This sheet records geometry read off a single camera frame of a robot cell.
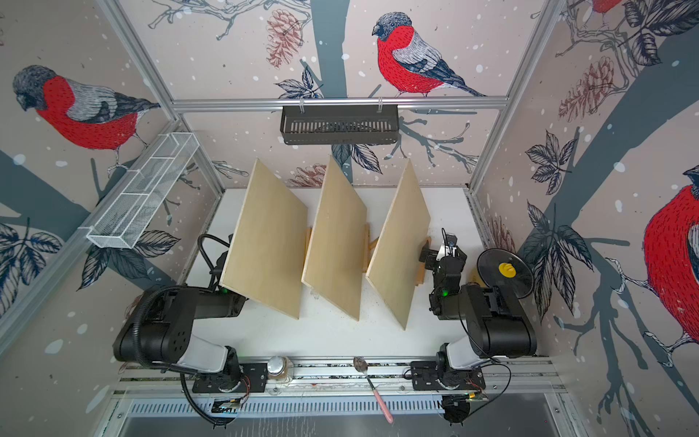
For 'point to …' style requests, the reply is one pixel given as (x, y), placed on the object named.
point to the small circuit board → (226, 405)
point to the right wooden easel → (421, 268)
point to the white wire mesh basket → (134, 202)
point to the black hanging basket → (339, 124)
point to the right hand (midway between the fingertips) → (443, 241)
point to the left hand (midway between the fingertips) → (255, 240)
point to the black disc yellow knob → (506, 272)
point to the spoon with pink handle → (361, 365)
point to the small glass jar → (280, 369)
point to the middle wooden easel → (367, 246)
